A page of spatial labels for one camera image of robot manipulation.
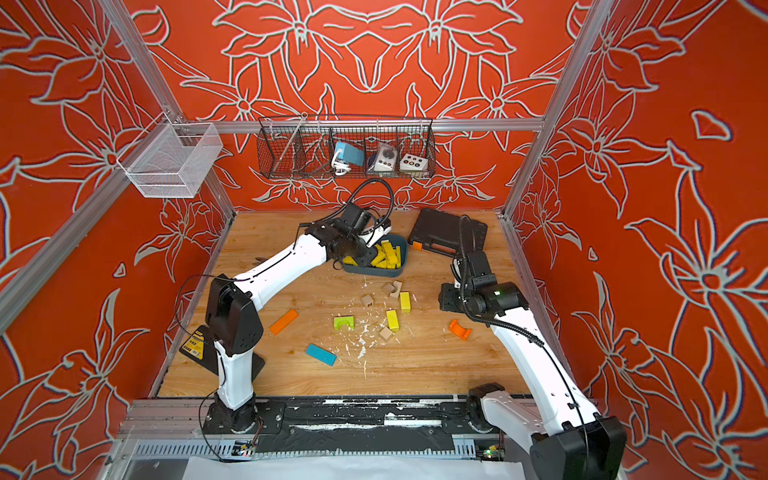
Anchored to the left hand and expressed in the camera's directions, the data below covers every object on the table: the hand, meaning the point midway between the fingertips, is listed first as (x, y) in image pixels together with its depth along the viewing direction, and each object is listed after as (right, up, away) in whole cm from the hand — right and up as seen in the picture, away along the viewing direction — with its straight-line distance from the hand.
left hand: (372, 246), depth 88 cm
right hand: (+18, -13, -11) cm, 25 cm away
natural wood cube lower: (+4, -25, -2) cm, 26 cm away
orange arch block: (+26, -25, 0) cm, 36 cm away
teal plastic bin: (-1, -9, +15) cm, 18 cm away
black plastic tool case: (+23, +4, +19) cm, 30 cm away
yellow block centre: (+6, -22, 0) cm, 23 cm away
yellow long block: (-6, -3, -10) cm, 12 cm away
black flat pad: (-49, -29, -4) cm, 57 cm away
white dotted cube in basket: (+13, +27, +6) cm, 30 cm away
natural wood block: (+7, -15, +7) cm, 18 cm away
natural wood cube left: (-2, -17, +5) cm, 18 cm away
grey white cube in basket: (+4, +27, +3) cm, 28 cm away
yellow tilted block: (+10, -18, +5) cm, 21 cm away
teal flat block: (-15, -31, -3) cm, 35 cm away
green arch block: (-7, -22, 0) cm, 23 cm away
